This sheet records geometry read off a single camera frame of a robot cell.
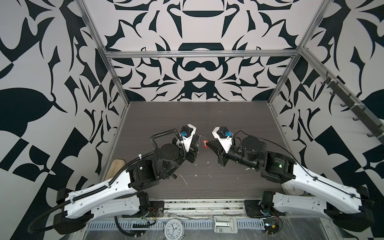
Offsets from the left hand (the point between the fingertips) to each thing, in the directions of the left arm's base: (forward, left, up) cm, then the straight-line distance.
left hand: (196, 132), depth 59 cm
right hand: (-4, -4, -3) cm, 6 cm away
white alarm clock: (-29, +11, -32) cm, 45 cm away
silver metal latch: (-28, -12, -34) cm, 46 cm away
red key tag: (-3, -3, -3) cm, 5 cm away
